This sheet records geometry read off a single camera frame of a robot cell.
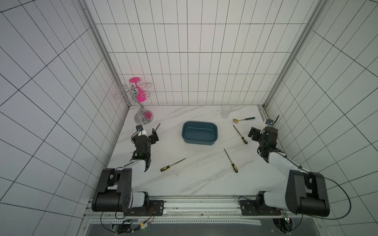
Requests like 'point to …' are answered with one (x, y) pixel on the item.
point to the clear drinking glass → (225, 110)
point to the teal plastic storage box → (200, 132)
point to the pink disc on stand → (134, 80)
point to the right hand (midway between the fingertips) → (253, 128)
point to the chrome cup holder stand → (142, 116)
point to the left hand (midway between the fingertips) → (146, 132)
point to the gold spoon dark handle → (236, 121)
